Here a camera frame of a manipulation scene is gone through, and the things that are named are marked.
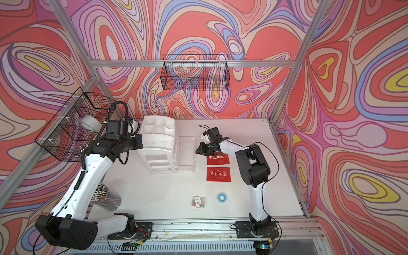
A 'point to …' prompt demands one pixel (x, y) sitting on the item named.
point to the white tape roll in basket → (91, 122)
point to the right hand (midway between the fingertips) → (197, 155)
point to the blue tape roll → (221, 197)
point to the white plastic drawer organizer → (158, 132)
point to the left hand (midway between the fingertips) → (143, 139)
